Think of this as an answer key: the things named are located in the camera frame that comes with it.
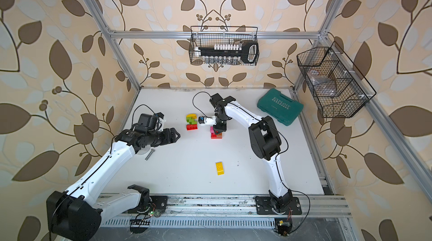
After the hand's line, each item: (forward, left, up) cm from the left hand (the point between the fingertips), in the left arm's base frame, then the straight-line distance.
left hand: (171, 134), depth 80 cm
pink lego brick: (+7, -19, -7) cm, 21 cm away
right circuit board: (-34, -52, -18) cm, 65 cm away
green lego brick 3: (+15, -7, -13) cm, 21 cm away
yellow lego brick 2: (-10, -23, -14) cm, 29 cm away
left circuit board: (-35, +10, -15) cm, 39 cm away
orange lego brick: (+7, -23, -12) cm, 27 cm away
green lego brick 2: (+16, -7, -12) cm, 21 cm away
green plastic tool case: (+24, -63, -9) cm, 68 cm away
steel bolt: (-3, +15, -15) cm, 21 cm away
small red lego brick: (+7, -20, -12) cm, 24 cm away
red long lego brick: (+13, -6, -13) cm, 20 cm away
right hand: (+11, -23, -10) cm, 27 cm away
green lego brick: (+18, -4, -12) cm, 22 cm away
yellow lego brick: (+22, -6, -14) cm, 27 cm away
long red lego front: (+6, -20, -14) cm, 26 cm away
